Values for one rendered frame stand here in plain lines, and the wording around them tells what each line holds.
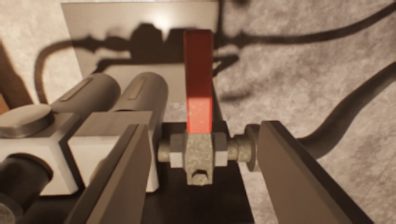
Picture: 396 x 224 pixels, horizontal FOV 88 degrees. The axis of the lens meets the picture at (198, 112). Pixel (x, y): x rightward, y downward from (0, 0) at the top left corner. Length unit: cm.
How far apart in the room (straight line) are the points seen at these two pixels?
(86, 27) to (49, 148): 48
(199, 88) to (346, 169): 99
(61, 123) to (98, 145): 6
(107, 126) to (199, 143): 10
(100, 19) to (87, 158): 48
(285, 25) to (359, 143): 58
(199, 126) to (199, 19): 48
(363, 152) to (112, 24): 102
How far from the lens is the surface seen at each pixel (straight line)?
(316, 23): 72
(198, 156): 20
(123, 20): 65
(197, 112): 16
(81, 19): 69
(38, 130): 27
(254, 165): 24
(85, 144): 23
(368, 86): 44
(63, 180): 28
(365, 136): 103
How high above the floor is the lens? 62
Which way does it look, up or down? 61 degrees down
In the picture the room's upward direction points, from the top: 176 degrees clockwise
